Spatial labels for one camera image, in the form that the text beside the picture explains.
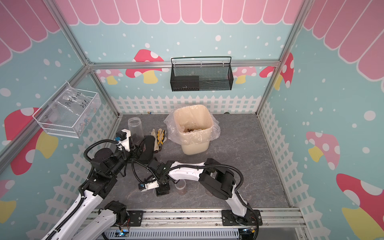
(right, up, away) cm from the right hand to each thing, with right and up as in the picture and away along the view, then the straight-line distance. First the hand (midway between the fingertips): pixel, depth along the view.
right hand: (158, 186), depth 83 cm
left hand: (-5, +28, -12) cm, 30 cm away
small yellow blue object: (-18, +45, +41) cm, 64 cm away
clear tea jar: (+14, +4, -11) cm, 18 cm away
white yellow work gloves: (-4, +25, +21) cm, 33 cm away
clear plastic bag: (-39, +40, -12) cm, 57 cm away
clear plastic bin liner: (+8, +34, -6) cm, 35 cm away
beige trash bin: (+20, +35, +16) cm, 44 cm away
